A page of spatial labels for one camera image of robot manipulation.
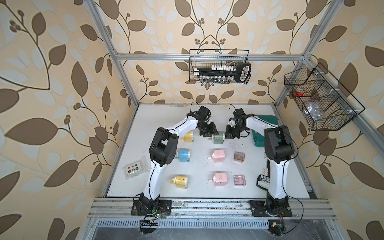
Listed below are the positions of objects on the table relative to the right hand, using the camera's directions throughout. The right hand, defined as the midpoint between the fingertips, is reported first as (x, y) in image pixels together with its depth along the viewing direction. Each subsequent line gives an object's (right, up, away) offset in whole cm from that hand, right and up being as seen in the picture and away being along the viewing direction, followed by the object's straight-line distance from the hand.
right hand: (224, 136), depth 100 cm
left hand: (-7, +4, -7) cm, 10 cm away
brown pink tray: (+8, -11, -8) cm, 16 cm away
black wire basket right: (+44, +18, -26) cm, 55 cm away
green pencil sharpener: (-5, -1, -6) cm, 8 cm away
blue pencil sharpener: (-26, -9, -15) cm, 32 cm away
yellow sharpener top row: (-24, 0, -4) cm, 24 cm away
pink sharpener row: (-6, -9, -14) cm, 18 cm away
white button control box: (-54, -17, -15) cm, 59 cm away
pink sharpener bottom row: (-6, -19, -23) cm, 31 cm away
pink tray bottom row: (+6, -23, -16) cm, 28 cm away
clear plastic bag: (+38, +16, -30) cm, 51 cm away
